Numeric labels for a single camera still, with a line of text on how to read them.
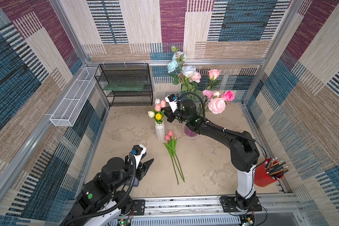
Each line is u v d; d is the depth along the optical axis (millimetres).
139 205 739
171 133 965
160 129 886
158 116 727
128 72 1019
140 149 549
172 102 730
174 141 942
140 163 552
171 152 917
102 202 441
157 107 761
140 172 555
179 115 744
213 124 644
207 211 732
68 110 937
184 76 734
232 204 737
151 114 759
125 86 945
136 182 792
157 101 798
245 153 509
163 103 787
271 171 755
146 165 570
